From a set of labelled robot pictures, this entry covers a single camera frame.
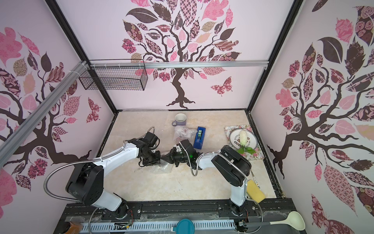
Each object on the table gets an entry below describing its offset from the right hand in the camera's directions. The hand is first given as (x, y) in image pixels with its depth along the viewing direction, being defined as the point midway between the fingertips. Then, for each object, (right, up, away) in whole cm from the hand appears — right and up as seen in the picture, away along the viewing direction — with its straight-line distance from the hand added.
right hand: (160, 157), depth 81 cm
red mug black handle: (+12, +12, +16) cm, 23 cm away
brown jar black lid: (-43, -31, -12) cm, 55 cm away
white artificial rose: (+54, +10, +17) cm, 57 cm away
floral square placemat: (+61, -2, +12) cm, 63 cm away
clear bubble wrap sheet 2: (+9, +16, +18) cm, 26 cm away
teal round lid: (+15, -27, -18) cm, 35 cm away
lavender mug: (+9, +22, +28) cm, 37 cm away
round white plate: (+49, +8, +20) cm, 53 cm away
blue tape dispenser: (+24, +9, +16) cm, 30 cm away
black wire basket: (-24, +52, +14) cm, 59 cm away
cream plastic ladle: (+69, -28, -11) cm, 76 cm away
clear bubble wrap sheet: (+2, -6, 0) cm, 6 cm away
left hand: (-1, -6, +4) cm, 7 cm away
